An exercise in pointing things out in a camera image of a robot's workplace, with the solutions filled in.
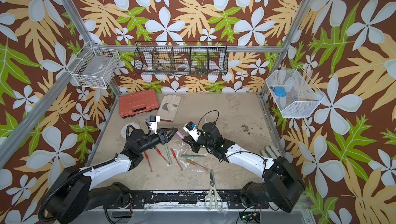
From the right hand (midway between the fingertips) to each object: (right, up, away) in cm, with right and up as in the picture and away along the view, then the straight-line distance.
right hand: (183, 138), depth 79 cm
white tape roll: (-41, +2, +20) cm, 45 cm away
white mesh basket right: (+62, +22, -1) cm, 65 cm away
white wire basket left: (-51, +39, +7) cm, 64 cm away
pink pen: (-2, +2, -1) cm, 3 cm away
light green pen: (-11, -10, +12) cm, 19 cm away
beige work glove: (-14, +16, +32) cm, 38 cm away
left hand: (-4, +6, -2) cm, 7 cm away
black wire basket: (-3, +48, +19) cm, 52 cm away
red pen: (-15, -11, +11) cm, 22 cm away
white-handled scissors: (+17, -30, -4) cm, 35 cm away
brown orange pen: (+5, -16, +7) cm, 18 cm away
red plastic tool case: (-35, +19, +29) cm, 49 cm away
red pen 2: (-6, -12, +10) cm, 17 cm away
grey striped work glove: (+51, -10, +11) cm, 53 cm away
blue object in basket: (+54, +25, +7) cm, 60 cm away
